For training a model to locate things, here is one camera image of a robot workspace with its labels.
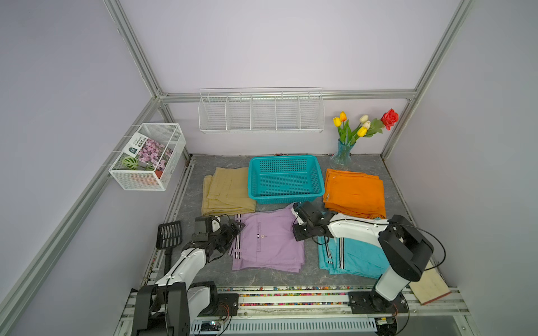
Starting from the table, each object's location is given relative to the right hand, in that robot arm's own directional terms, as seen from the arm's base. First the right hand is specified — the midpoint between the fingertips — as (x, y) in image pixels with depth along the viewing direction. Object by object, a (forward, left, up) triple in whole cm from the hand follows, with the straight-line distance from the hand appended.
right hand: (294, 231), depth 90 cm
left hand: (-2, +23, +3) cm, 23 cm away
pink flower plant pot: (+15, +54, +33) cm, 65 cm away
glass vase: (+37, -27, +6) cm, 46 cm away
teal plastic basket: (+30, +3, -2) cm, 31 cm away
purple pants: (-6, +12, +2) cm, 13 cm away
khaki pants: (+21, +33, 0) cm, 39 cm away
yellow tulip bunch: (+35, -32, +28) cm, 54 cm away
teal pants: (-11, -21, +1) cm, 24 cm away
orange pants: (+19, -31, 0) cm, 36 cm away
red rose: (+33, -39, +34) cm, 61 cm away
